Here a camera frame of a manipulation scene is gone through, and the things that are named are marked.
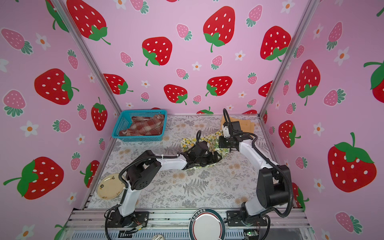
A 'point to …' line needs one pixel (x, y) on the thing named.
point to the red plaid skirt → (144, 126)
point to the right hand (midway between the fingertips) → (220, 141)
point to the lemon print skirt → (212, 140)
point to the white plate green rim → (206, 224)
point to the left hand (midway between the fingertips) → (220, 160)
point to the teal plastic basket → (124, 121)
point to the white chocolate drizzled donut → (158, 237)
